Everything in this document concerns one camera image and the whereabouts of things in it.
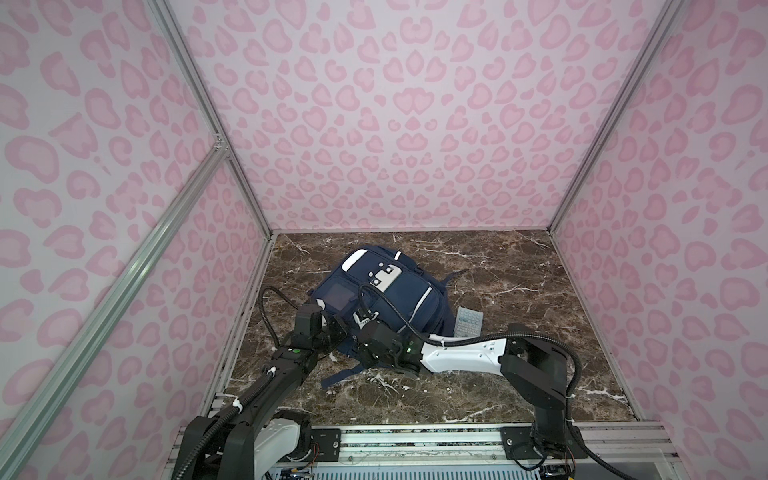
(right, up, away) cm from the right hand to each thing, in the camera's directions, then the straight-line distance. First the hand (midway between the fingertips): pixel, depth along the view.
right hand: (360, 343), depth 84 cm
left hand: (-2, +7, +2) cm, 7 cm away
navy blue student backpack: (+7, +17, +9) cm, 20 cm away
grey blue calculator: (+32, +4, +9) cm, 34 cm away
